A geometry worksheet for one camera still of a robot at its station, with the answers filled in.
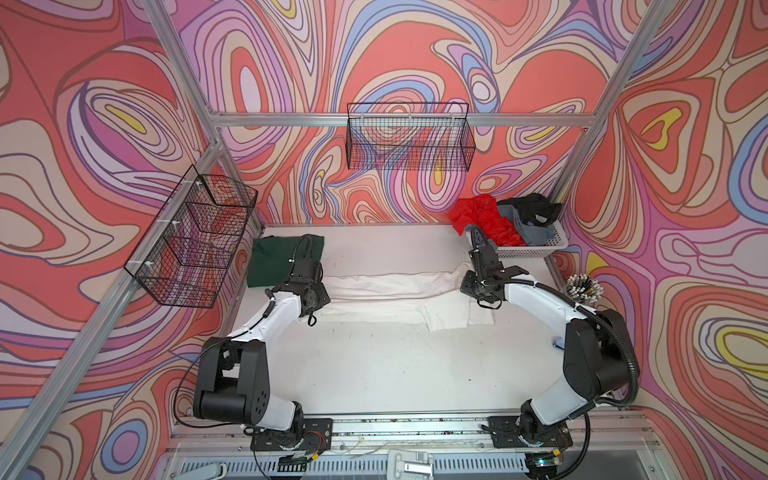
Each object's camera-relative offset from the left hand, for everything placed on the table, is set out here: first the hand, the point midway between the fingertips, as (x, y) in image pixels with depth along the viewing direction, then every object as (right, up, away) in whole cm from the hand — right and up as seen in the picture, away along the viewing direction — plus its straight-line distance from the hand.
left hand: (322, 296), depth 92 cm
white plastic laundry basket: (+81, +17, +12) cm, 84 cm away
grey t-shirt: (+72, +20, +13) cm, 75 cm away
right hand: (+47, +1, +1) cm, 47 cm away
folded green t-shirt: (-23, +12, +16) cm, 30 cm away
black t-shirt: (+76, +30, +20) cm, 84 cm away
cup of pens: (+73, +4, -12) cm, 74 cm away
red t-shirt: (+58, +29, +23) cm, 68 cm away
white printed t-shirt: (+36, -1, +4) cm, 36 cm away
